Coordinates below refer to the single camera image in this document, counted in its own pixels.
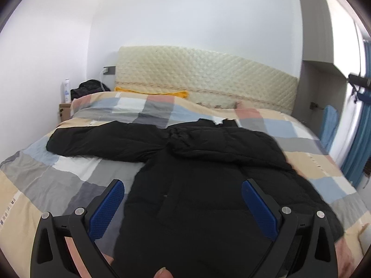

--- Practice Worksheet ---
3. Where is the black puffer jacket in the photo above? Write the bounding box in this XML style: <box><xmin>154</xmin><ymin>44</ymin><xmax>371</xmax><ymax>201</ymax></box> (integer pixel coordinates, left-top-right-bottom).
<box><xmin>47</xmin><ymin>119</ymin><xmax>343</xmax><ymax>277</ymax></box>

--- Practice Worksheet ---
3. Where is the person's left hand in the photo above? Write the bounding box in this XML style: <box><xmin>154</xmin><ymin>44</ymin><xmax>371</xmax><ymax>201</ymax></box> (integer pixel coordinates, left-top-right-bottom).
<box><xmin>154</xmin><ymin>267</ymin><xmax>173</xmax><ymax>278</ymax></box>

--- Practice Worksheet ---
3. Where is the grey white wardrobe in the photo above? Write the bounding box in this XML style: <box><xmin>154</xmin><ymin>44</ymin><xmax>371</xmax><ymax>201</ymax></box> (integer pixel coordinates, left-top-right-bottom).
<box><xmin>292</xmin><ymin>0</ymin><xmax>368</xmax><ymax>165</ymax></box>

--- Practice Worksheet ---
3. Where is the patchwork plaid duvet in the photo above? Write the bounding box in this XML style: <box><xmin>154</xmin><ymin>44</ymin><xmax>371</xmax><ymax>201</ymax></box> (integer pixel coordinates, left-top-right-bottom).
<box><xmin>1</xmin><ymin>92</ymin><xmax>370</xmax><ymax>277</ymax></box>

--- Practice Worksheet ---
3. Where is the blue curtain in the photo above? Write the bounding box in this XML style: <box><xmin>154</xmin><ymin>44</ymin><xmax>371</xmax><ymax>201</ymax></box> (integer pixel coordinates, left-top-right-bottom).
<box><xmin>341</xmin><ymin>41</ymin><xmax>370</xmax><ymax>188</ymax></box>

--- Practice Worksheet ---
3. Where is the wooden nightstand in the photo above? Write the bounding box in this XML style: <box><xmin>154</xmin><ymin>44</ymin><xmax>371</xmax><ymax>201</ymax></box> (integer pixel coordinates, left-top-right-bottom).
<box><xmin>59</xmin><ymin>103</ymin><xmax>71</xmax><ymax>122</ymax></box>

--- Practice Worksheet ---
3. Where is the cream quilted headboard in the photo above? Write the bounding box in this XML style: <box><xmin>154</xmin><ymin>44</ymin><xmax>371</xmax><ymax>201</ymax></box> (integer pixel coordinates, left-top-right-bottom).
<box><xmin>115</xmin><ymin>46</ymin><xmax>298</xmax><ymax>114</ymax></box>

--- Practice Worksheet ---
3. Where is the black bag on nightstand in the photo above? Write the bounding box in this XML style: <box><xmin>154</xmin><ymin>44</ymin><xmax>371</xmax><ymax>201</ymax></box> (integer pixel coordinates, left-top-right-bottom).
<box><xmin>70</xmin><ymin>79</ymin><xmax>111</xmax><ymax>101</ymax></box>

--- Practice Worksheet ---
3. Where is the white spray bottle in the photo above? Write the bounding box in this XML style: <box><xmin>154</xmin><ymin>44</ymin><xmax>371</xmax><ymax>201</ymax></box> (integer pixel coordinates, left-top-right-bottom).
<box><xmin>64</xmin><ymin>79</ymin><xmax>72</xmax><ymax>104</ymax></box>

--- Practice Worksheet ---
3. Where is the yellow cloth at headboard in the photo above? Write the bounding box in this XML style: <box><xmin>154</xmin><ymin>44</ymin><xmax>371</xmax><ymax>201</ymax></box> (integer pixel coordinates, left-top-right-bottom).
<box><xmin>115</xmin><ymin>87</ymin><xmax>189</xmax><ymax>98</ymax></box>

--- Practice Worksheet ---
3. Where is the black wall hook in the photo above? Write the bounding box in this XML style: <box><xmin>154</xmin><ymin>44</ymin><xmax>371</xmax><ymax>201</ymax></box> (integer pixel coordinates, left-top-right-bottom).
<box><xmin>309</xmin><ymin>102</ymin><xmax>324</xmax><ymax>111</ymax></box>

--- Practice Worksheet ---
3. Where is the white charging cable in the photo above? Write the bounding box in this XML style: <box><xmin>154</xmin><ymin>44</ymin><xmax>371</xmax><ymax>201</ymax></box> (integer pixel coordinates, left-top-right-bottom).
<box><xmin>99</xmin><ymin>68</ymin><xmax>109</xmax><ymax>92</ymax></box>

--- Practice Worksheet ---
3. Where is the grey wall socket panel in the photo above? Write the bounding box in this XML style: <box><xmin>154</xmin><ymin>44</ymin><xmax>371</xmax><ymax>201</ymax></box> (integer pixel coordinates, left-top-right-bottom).
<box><xmin>103</xmin><ymin>66</ymin><xmax>116</xmax><ymax>75</ymax></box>

